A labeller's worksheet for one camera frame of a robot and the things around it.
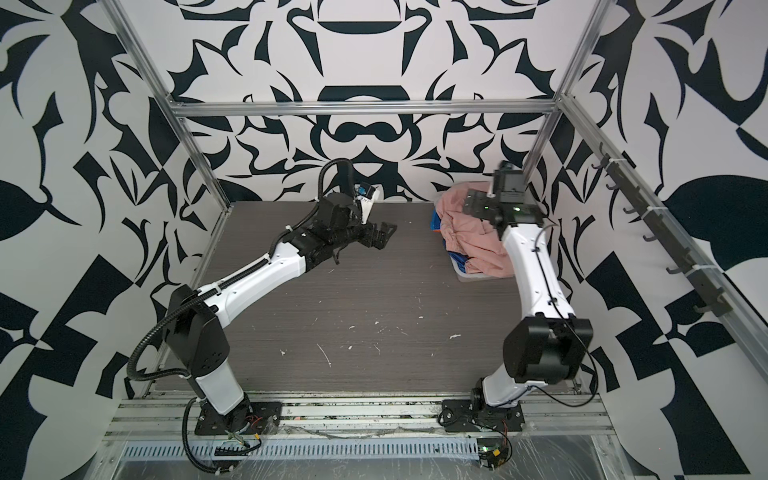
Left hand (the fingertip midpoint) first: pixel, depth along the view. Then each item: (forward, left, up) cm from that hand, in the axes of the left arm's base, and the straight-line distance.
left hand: (384, 212), depth 79 cm
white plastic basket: (-9, -26, -19) cm, 34 cm away
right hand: (+3, -28, +1) cm, 28 cm away
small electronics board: (-50, -24, -29) cm, 63 cm away
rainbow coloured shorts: (-4, -23, -18) cm, 29 cm away
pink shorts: (0, -30, -16) cm, 34 cm away
